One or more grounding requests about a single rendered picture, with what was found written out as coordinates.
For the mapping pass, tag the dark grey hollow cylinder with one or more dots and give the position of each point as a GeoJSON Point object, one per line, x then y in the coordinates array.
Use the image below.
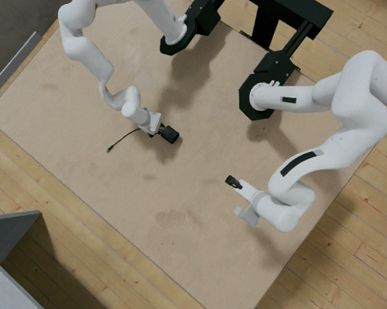
{"type": "Point", "coordinates": [170, 134]}

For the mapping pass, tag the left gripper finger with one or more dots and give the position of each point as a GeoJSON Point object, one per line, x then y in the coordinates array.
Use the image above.
{"type": "Point", "coordinates": [232, 181]}

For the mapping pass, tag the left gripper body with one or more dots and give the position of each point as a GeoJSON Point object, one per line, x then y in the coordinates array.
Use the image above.
{"type": "Point", "coordinates": [248, 192]}

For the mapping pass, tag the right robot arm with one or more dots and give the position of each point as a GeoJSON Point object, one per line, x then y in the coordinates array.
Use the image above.
{"type": "Point", "coordinates": [80, 14]}

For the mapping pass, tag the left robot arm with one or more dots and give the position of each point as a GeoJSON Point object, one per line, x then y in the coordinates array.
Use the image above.
{"type": "Point", "coordinates": [357, 97]}

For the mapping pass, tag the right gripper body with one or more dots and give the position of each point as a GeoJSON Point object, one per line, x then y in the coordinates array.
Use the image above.
{"type": "Point", "coordinates": [146, 128]}

